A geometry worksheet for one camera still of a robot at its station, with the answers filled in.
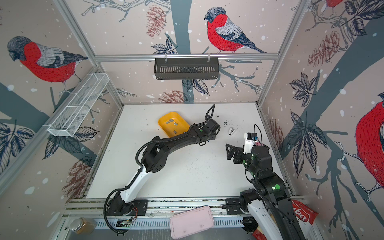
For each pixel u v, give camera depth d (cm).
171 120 110
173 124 107
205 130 76
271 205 43
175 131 104
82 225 62
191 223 67
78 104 78
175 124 107
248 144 60
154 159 58
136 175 60
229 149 63
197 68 107
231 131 101
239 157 60
